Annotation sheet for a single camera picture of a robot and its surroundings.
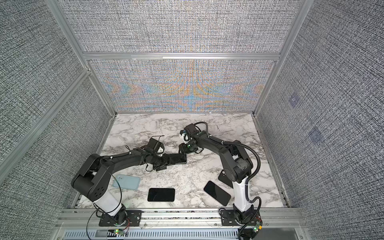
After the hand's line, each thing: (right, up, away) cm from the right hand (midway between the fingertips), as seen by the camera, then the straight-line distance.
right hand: (183, 150), depth 95 cm
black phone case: (+24, -15, -7) cm, 30 cm away
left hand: (-6, -8, -5) cm, 12 cm away
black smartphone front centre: (-12, -23, -12) cm, 28 cm away
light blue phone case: (-32, -17, -9) cm, 37 cm away
